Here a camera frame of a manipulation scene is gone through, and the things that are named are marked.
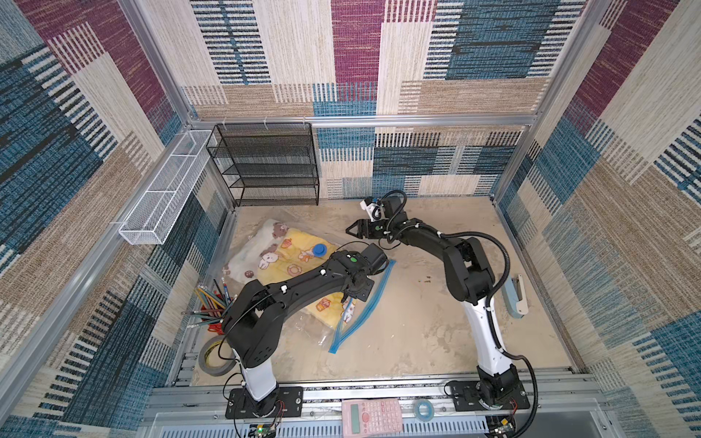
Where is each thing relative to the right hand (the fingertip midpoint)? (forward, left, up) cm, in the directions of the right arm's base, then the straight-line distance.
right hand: (359, 231), depth 101 cm
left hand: (-23, +1, 0) cm, 23 cm away
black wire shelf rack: (+25, +36, +12) cm, 45 cm away
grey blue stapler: (-24, -49, -5) cm, 55 cm away
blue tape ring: (-54, -18, -8) cm, 57 cm away
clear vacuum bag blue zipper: (-36, +10, -4) cm, 38 cm away
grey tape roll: (-44, +43, -5) cm, 62 cm away
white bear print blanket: (+1, +37, -5) cm, 37 cm away
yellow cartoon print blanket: (-7, +22, -3) cm, 23 cm away
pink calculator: (-56, 0, -6) cm, 56 cm away
